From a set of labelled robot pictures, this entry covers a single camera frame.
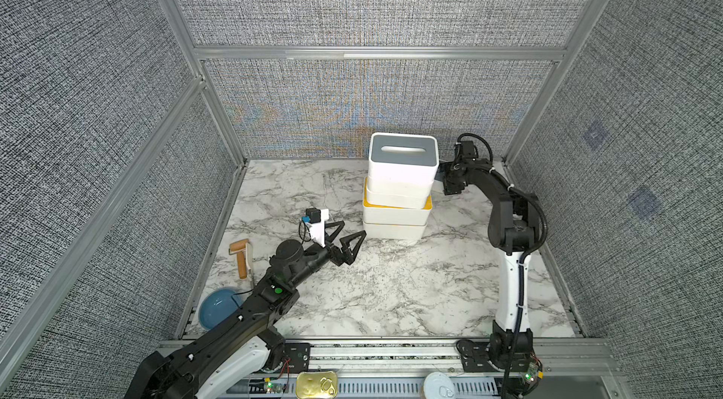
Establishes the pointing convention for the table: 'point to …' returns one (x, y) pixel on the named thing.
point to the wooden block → (239, 248)
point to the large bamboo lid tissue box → (394, 231)
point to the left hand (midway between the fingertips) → (360, 228)
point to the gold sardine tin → (316, 385)
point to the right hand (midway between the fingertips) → (439, 166)
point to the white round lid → (439, 385)
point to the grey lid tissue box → (403, 155)
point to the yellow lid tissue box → (382, 215)
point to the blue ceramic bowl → (216, 305)
